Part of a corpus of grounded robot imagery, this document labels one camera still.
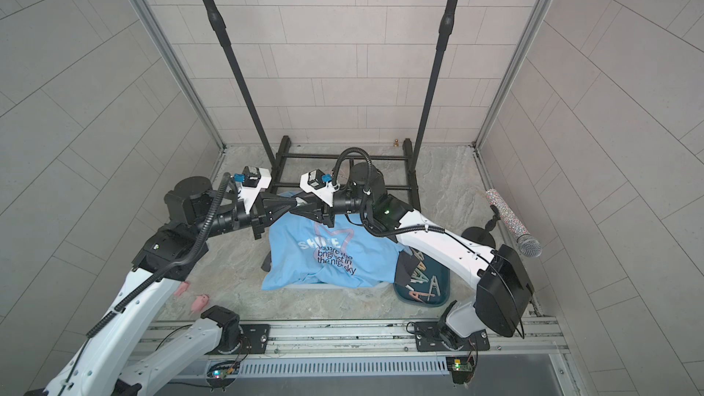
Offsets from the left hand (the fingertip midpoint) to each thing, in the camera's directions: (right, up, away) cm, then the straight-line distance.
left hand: (297, 204), depth 59 cm
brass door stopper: (+28, +18, +60) cm, 69 cm away
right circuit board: (+39, -43, +9) cm, 59 cm away
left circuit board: (-19, -40, +4) cm, 45 cm away
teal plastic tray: (+34, -26, +20) cm, 48 cm away
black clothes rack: (-19, +12, +51) cm, 55 cm away
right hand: (-1, -1, +3) cm, 4 cm away
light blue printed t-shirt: (-1, -15, +14) cm, 20 cm away
